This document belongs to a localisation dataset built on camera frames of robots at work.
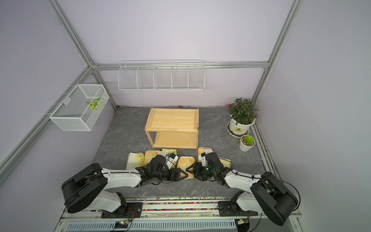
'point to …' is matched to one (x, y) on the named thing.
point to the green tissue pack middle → (165, 151)
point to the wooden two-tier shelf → (176, 128)
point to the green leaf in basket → (93, 103)
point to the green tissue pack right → (225, 162)
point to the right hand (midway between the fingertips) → (187, 171)
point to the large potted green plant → (243, 113)
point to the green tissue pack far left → (135, 160)
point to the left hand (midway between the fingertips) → (183, 177)
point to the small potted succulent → (247, 142)
